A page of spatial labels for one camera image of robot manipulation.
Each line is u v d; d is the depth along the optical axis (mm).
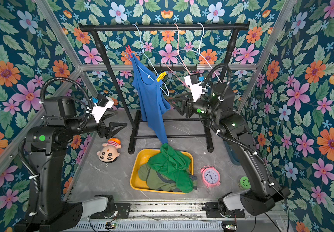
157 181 803
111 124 484
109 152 865
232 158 862
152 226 703
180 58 910
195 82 458
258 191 384
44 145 354
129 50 678
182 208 750
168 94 594
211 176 835
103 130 494
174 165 786
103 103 450
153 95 715
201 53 881
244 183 784
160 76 589
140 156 887
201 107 483
